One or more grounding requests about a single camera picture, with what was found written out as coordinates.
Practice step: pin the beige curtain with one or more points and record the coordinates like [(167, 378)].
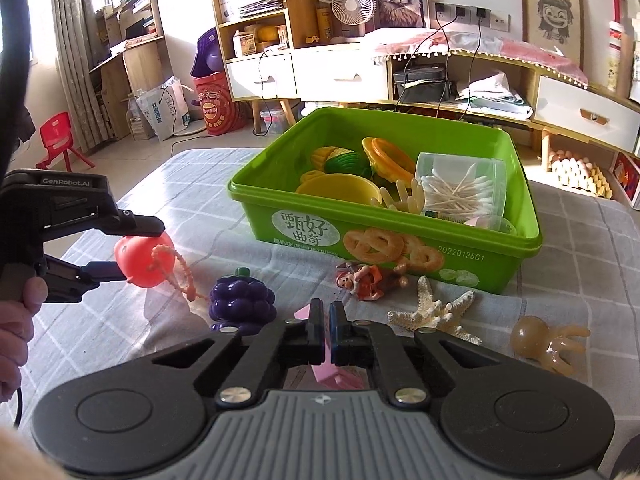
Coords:
[(75, 60)]

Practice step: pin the green plastic box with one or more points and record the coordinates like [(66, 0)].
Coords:
[(310, 240)]

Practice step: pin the tan octopus toy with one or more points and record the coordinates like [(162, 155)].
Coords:
[(530, 337), (405, 197)]

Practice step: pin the purple plastic object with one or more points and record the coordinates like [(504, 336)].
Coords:
[(205, 52)]

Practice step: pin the stack of papers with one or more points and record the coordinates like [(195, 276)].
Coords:
[(260, 0)]

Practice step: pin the yellow box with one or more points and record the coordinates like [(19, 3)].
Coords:
[(325, 22)]

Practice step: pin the brown monkey figurine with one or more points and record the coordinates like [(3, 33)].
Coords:
[(367, 282)]

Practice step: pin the white red canister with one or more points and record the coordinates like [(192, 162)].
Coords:
[(614, 60)]

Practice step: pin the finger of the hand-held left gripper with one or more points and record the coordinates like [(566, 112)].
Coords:
[(142, 225), (100, 272)]

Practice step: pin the purple toy grapes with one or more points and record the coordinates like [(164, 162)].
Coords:
[(240, 300)]

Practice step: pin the white desk fan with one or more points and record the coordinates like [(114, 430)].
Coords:
[(352, 5)]

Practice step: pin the small cardboard box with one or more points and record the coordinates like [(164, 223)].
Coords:
[(245, 42)]

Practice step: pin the pink tasselled cloth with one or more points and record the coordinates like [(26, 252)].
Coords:
[(500, 45)]

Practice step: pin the white wall socket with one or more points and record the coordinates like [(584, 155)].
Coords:
[(442, 10), (461, 12), (481, 15), (499, 23)]

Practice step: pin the wooden desk with shelf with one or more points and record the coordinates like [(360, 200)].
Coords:
[(135, 65)]

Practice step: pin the red plastic chair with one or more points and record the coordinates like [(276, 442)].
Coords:
[(57, 135)]

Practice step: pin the pile of papers and cloth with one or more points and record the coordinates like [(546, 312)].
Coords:
[(492, 92)]

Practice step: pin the egg tray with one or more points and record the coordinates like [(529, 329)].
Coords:
[(575, 167)]

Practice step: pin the clear storage bin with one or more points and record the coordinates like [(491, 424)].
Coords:
[(272, 120)]

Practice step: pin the person's left hand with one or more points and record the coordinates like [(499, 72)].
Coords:
[(15, 332)]

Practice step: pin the framed cartoon girl picture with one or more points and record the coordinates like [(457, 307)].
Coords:
[(552, 15)]

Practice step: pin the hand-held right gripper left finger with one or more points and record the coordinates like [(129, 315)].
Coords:
[(315, 332)]

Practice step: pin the red printed bag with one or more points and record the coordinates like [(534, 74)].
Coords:
[(217, 105)]

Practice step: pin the white red carton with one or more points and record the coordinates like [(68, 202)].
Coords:
[(627, 177)]

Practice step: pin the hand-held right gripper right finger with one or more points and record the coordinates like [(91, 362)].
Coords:
[(336, 330)]

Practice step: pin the beige starfish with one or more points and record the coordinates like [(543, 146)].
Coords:
[(430, 312)]

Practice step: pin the yellow toy bowl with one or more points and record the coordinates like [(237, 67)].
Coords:
[(345, 187)]

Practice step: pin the framed cat picture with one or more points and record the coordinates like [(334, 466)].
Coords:
[(400, 0)]

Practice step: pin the wooden white media cabinet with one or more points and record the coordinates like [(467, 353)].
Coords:
[(340, 70)]

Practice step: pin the pink block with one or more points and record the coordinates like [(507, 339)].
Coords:
[(327, 377)]

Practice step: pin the white printed bag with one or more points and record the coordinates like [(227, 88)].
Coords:
[(165, 110)]

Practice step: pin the clear cotton swab box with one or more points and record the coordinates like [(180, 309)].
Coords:
[(460, 190)]

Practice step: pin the black bag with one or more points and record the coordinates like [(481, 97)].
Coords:
[(420, 82)]

